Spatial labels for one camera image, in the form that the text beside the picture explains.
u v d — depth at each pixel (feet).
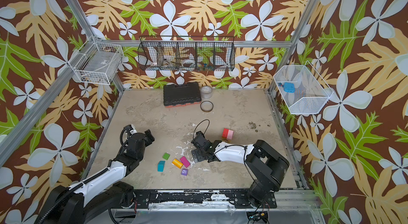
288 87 2.83
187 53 3.20
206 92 3.89
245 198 2.46
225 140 2.99
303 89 2.73
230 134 3.05
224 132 3.14
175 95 3.66
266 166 1.47
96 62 2.81
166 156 2.91
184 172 2.69
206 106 3.65
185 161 2.83
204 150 2.20
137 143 2.13
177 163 2.76
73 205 1.33
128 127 2.42
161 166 2.76
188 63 3.24
